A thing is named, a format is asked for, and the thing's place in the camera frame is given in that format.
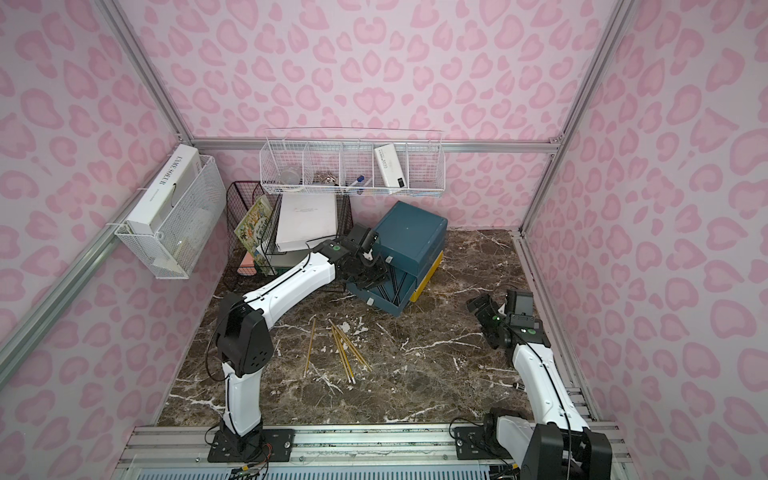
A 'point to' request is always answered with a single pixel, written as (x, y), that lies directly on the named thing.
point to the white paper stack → (305, 217)
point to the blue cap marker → (359, 179)
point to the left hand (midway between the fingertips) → (394, 273)
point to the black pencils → (395, 288)
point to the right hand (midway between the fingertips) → (473, 308)
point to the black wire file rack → (271, 233)
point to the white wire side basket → (174, 251)
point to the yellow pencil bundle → (345, 349)
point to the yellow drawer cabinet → (428, 277)
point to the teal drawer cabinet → (410, 242)
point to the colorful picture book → (252, 230)
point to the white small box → (390, 165)
